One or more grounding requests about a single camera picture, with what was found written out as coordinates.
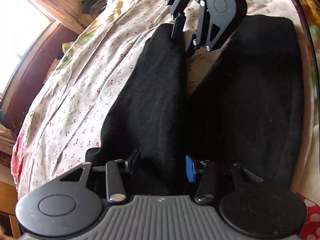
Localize black pants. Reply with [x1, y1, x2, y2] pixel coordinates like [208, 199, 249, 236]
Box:
[86, 15, 304, 195]

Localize wooden bedside cabinet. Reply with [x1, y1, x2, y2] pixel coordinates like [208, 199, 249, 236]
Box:
[0, 149, 22, 239]

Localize cherry print bed sheet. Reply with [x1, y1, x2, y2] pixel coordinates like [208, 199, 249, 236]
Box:
[11, 0, 315, 199]

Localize dark red headboard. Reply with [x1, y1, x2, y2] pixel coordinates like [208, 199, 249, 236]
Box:
[1, 23, 78, 133]

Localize black cable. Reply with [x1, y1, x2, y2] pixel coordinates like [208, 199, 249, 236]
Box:
[274, 0, 320, 100]

